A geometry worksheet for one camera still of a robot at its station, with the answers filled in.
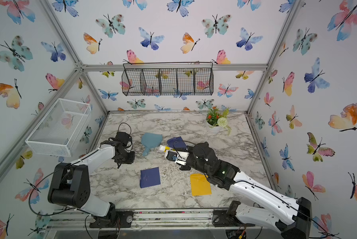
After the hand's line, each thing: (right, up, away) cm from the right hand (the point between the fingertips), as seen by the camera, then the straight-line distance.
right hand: (176, 147), depth 67 cm
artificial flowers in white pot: (+24, +13, +30) cm, 41 cm away
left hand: (-28, -10, +25) cm, 39 cm away
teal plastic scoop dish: (-21, -1, +40) cm, 45 cm away
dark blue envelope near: (-17, -21, +21) cm, 34 cm away
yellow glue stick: (-5, 0, -3) cm, 6 cm away
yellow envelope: (+12, -24, +18) cm, 33 cm away
